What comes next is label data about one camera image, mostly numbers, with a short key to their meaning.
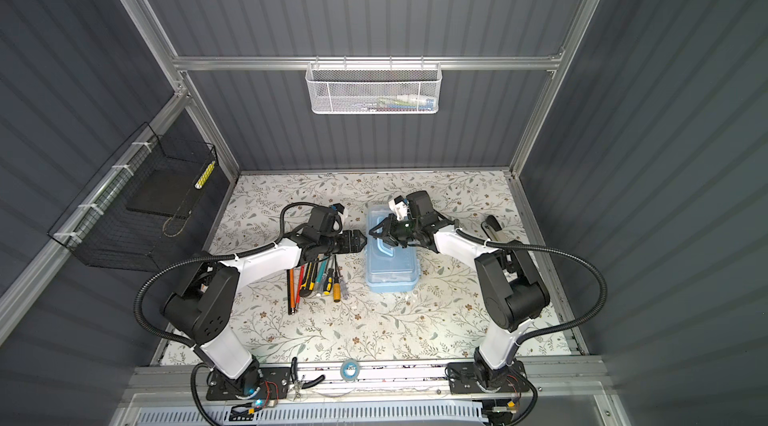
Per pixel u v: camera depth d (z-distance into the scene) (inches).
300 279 35.9
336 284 35.1
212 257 20.1
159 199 29.1
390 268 36.5
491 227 39.4
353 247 32.2
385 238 31.4
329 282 34.9
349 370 30.3
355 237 33.0
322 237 28.9
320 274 35.9
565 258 17.3
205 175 32.0
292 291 35.0
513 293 18.7
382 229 34.0
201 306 18.4
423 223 28.5
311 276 35.9
